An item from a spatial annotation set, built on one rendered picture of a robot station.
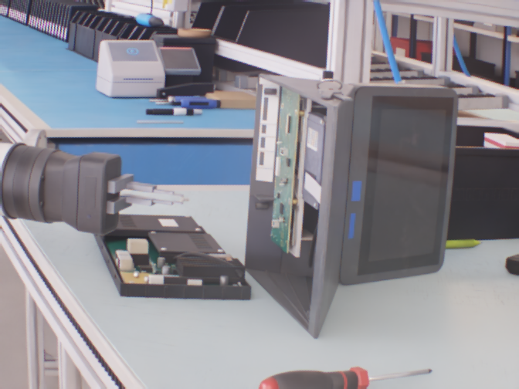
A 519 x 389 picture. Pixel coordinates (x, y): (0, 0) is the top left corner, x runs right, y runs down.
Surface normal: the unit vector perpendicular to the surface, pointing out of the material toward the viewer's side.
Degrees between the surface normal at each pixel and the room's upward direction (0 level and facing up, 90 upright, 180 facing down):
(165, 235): 0
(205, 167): 90
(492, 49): 90
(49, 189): 90
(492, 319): 0
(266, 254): 90
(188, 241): 0
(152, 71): 40
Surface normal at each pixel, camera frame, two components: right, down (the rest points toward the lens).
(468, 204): 0.36, 0.20
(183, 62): 0.25, -0.72
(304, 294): 0.07, -0.98
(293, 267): -0.29, 0.16
